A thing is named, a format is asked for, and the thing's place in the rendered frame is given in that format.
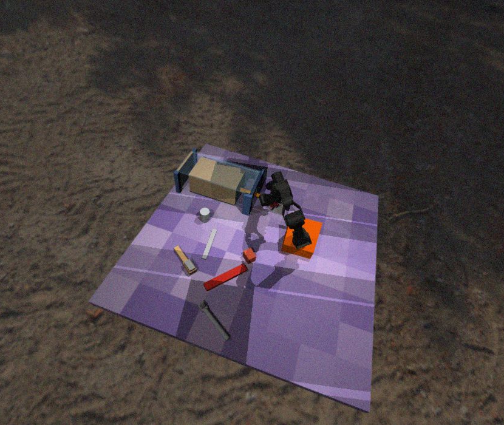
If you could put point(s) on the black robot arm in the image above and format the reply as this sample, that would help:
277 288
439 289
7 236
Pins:
294 220

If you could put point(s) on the red flat bar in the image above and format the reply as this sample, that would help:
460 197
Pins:
224 277

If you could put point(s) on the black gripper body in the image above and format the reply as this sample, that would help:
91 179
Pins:
266 200

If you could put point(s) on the dark grey cylinder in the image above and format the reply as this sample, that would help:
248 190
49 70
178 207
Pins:
204 215

